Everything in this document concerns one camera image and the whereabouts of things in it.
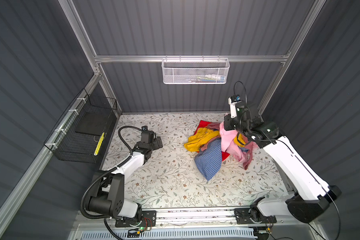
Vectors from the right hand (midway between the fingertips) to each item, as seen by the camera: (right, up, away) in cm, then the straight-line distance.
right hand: (229, 117), depth 70 cm
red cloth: (-7, -2, +45) cm, 46 cm away
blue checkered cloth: (-8, -23, +9) cm, 26 cm away
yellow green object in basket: (-62, -13, +1) cm, 63 cm away
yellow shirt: (-15, -15, +22) cm, 30 cm away
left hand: (-41, -13, +22) cm, 48 cm away
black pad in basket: (-67, -2, +5) cm, 67 cm away
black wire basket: (-72, -8, +3) cm, 73 cm away
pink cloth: (+1, -14, +4) cm, 14 cm away
